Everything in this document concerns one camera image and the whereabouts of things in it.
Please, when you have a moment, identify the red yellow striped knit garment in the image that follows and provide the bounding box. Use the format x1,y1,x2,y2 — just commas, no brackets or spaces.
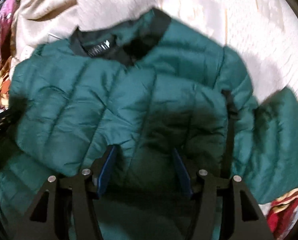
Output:
266,188,298,239

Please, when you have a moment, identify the dark green quilted puffer jacket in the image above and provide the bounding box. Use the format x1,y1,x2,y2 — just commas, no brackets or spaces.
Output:
0,8,298,239

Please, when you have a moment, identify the orange yellow red cartoon garment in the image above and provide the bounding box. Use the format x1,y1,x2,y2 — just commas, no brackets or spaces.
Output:
0,57,12,109

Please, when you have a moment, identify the beige patterned bedspread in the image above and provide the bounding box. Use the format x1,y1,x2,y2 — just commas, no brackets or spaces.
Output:
11,0,298,101

